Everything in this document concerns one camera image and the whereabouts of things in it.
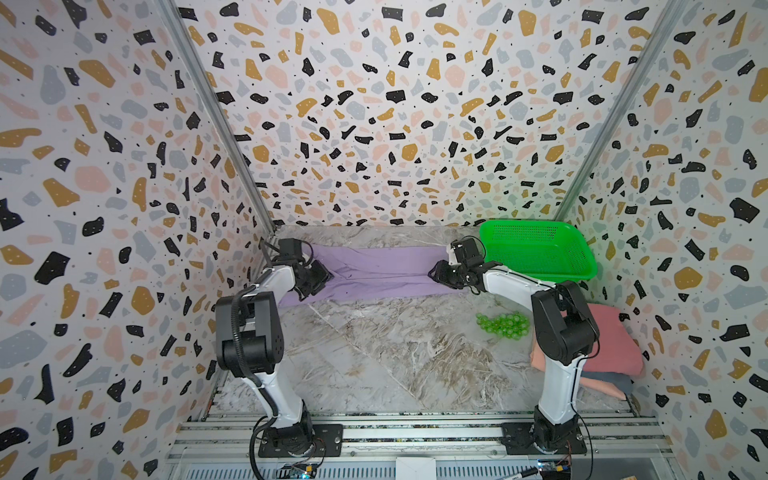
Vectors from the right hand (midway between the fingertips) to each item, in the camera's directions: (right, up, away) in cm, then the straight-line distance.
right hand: (427, 268), depth 97 cm
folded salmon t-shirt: (+44, -32, -15) cm, 57 cm away
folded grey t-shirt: (+52, -30, -16) cm, 62 cm away
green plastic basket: (+51, +6, +20) cm, 55 cm away
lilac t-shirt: (-22, -2, +12) cm, 25 cm away
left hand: (-31, -1, -1) cm, 31 cm away
